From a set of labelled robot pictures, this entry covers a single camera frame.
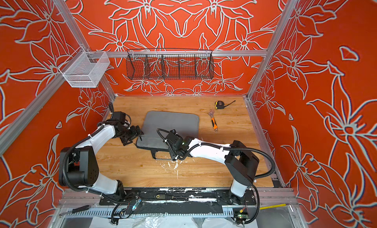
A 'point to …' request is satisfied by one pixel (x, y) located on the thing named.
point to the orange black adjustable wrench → (214, 125)
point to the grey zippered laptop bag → (187, 124)
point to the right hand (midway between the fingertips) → (173, 149)
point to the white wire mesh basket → (85, 69)
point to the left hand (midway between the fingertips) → (138, 135)
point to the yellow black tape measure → (220, 104)
